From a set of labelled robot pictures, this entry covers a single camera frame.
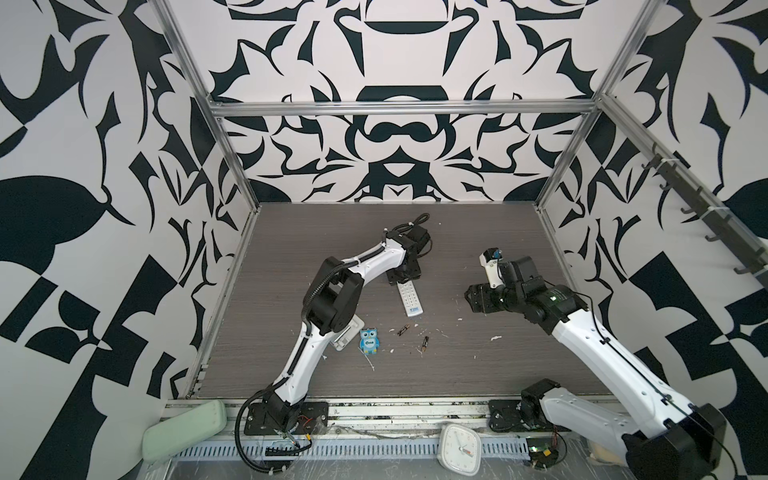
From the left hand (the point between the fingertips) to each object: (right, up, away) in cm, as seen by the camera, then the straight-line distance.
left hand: (411, 271), depth 98 cm
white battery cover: (-20, -18, -13) cm, 30 cm away
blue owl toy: (-13, -18, -13) cm, 26 cm away
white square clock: (+8, -36, -31) cm, 48 cm away
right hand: (+16, -3, -20) cm, 25 cm away
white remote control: (-1, -8, -5) cm, 9 cm away
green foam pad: (-58, -34, -29) cm, 73 cm away
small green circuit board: (+28, -39, -27) cm, 55 cm away
